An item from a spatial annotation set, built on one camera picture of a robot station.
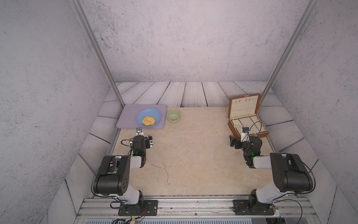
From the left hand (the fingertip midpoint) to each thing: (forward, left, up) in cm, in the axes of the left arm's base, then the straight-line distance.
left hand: (143, 136), depth 95 cm
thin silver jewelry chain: (-28, -17, -7) cm, 34 cm away
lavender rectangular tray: (+21, +17, -6) cm, 28 cm away
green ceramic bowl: (+21, -20, -4) cm, 29 cm away
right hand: (-1, -63, +2) cm, 63 cm away
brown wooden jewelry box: (+19, -73, +1) cm, 75 cm away
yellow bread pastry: (+17, -1, -4) cm, 17 cm away
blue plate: (+26, +1, -4) cm, 27 cm away
